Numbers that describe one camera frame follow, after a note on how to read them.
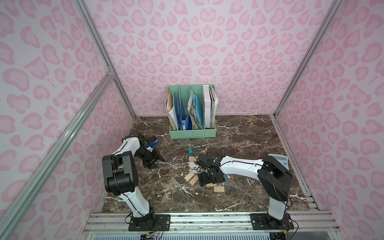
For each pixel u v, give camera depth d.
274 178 0.47
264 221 0.73
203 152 0.99
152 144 1.03
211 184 0.78
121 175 0.49
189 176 0.88
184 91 1.04
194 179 0.86
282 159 0.93
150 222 0.68
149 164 0.80
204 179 0.77
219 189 0.84
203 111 1.03
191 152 0.98
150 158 0.79
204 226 0.72
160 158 0.81
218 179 0.79
